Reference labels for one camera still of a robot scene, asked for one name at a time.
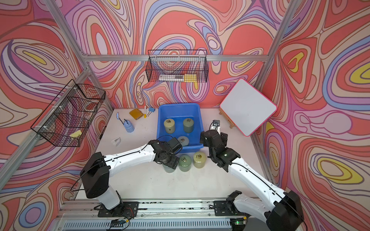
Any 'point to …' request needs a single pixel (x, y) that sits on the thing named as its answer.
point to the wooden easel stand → (231, 125)
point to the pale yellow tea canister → (169, 126)
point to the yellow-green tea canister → (199, 160)
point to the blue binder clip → (151, 109)
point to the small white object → (116, 141)
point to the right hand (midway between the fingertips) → (212, 136)
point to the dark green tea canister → (185, 161)
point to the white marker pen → (145, 115)
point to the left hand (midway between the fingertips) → (173, 162)
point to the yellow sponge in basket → (76, 134)
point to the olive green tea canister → (188, 125)
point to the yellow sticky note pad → (136, 113)
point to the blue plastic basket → (165, 111)
